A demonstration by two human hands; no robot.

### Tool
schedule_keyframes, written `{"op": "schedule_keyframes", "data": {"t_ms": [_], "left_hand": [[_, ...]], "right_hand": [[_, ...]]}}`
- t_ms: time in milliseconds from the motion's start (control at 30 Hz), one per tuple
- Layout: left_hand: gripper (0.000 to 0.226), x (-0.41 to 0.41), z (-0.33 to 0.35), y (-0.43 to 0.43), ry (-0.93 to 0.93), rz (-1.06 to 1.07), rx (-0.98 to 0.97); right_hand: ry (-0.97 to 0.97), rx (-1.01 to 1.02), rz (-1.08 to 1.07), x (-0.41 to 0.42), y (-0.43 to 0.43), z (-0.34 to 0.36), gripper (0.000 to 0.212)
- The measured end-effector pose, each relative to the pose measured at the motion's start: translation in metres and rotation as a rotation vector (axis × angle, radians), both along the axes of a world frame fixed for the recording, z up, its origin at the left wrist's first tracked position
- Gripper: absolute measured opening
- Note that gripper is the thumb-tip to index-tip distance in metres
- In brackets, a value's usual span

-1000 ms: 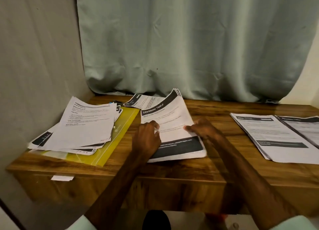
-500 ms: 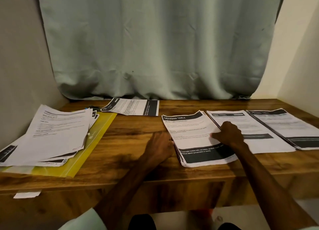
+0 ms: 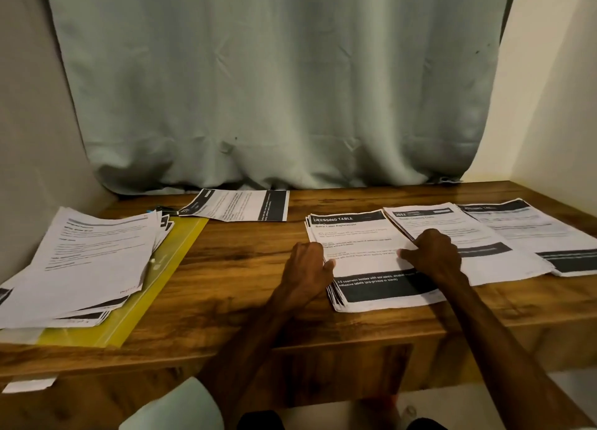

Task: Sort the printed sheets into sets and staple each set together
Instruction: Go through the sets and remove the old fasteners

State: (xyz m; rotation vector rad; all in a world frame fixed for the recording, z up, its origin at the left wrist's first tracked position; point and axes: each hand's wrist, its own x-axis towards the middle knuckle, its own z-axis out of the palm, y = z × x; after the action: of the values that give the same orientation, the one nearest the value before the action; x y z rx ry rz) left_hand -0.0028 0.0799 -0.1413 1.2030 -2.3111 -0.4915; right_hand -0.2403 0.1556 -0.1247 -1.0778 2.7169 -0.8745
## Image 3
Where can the person's left hand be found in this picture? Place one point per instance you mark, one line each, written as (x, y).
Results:
(303, 274)

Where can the person's right hand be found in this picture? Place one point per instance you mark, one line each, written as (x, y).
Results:
(434, 255)

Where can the single sheet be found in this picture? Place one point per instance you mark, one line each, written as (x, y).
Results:
(233, 204)

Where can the wash baby bottle paper stack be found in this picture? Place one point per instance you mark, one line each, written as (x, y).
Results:
(163, 224)

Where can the yellow patterned folder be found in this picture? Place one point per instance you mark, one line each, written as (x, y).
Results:
(131, 299)

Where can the person's left forearm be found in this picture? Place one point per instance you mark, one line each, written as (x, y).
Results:
(224, 369)

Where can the person's right forearm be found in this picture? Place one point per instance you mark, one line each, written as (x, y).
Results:
(518, 360)

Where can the person's left leg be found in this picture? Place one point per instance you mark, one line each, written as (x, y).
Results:
(261, 421)

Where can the pale green curtain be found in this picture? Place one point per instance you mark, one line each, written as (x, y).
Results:
(270, 71)

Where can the white paper tag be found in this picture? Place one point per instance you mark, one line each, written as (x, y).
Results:
(28, 385)

